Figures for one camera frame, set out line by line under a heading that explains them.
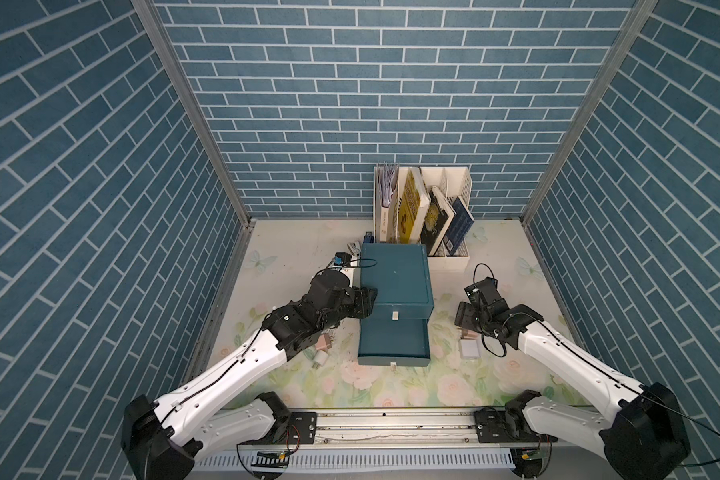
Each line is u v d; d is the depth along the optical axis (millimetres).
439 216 978
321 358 829
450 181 1042
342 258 640
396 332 771
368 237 1105
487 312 644
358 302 634
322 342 862
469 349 864
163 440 374
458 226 1040
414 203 930
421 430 752
